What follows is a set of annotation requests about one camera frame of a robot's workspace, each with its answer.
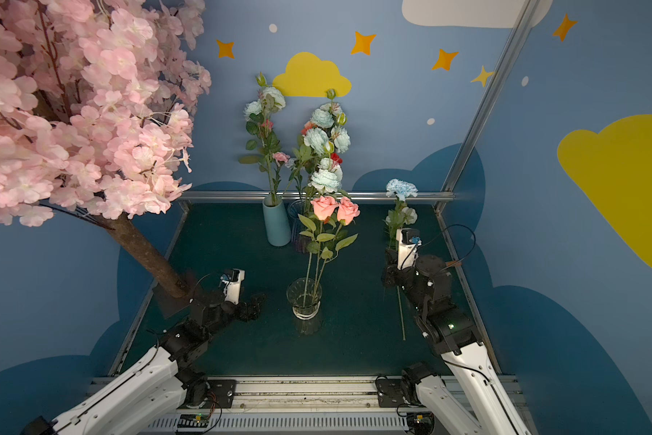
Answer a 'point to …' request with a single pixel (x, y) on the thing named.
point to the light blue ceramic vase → (277, 222)
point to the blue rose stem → (394, 220)
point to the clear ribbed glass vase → (305, 293)
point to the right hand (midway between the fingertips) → (395, 248)
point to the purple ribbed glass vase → (300, 242)
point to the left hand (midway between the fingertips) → (256, 287)
